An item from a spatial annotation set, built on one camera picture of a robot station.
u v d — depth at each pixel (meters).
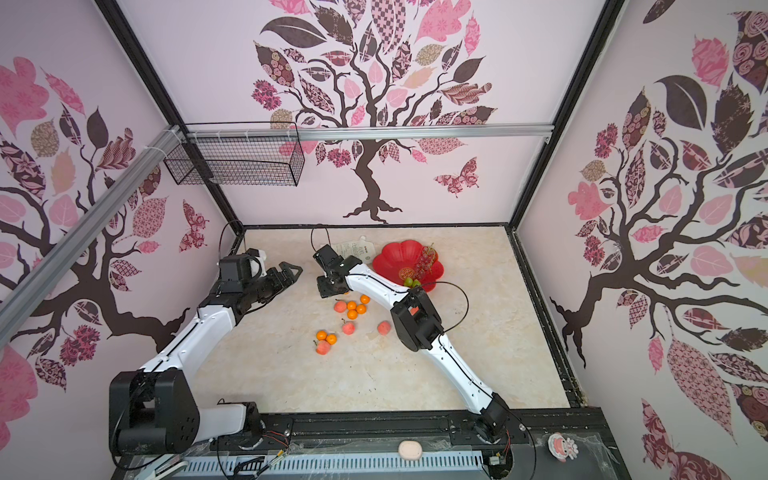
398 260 1.10
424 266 1.03
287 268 0.78
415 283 1.00
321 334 0.90
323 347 0.85
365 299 0.97
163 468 0.67
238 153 0.95
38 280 0.52
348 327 0.90
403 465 0.70
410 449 0.70
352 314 0.93
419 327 0.63
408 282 1.01
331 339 0.88
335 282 0.74
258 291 0.71
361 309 0.95
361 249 1.12
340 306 0.95
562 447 0.68
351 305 0.95
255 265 0.70
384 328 0.90
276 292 0.77
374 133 0.93
